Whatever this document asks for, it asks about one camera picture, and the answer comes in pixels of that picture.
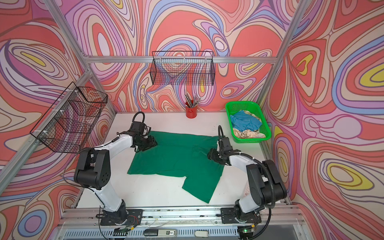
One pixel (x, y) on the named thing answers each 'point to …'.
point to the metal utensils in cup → (191, 103)
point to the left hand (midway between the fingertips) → (157, 143)
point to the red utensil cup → (191, 111)
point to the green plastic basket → (233, 107)
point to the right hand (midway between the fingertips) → (213, 158)
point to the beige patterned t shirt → (249, 133)
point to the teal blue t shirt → (241, 121)
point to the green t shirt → (182, 155)
